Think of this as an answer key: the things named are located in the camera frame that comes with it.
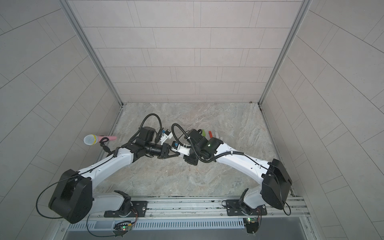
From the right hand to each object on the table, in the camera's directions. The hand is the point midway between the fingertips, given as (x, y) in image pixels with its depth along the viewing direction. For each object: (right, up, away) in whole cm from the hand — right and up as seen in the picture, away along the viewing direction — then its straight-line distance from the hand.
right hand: (185, 155), depth 77 cm
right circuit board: (+32, -30, -8) cm, 45 cm away
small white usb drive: (+19, +8, +22) cm, 30 cm away
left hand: (-3, +1, -2) cm, 3 cm away
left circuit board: (-27, -29, -11) cm, 41 cm away
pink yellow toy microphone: (-42, +10, -10) cm, 44 cm away
